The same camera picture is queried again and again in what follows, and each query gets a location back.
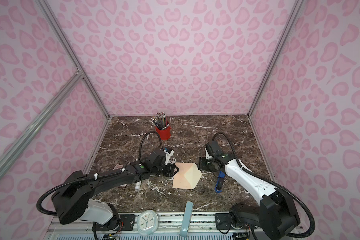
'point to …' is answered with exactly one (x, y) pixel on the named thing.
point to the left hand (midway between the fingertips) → (178, 167)
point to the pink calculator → (118, 166)
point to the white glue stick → (138, 185)
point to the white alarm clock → (147, 222)
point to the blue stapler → (218, 186)
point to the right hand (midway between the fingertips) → (201, 165)
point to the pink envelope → (187, 177)
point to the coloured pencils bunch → (160, 120)
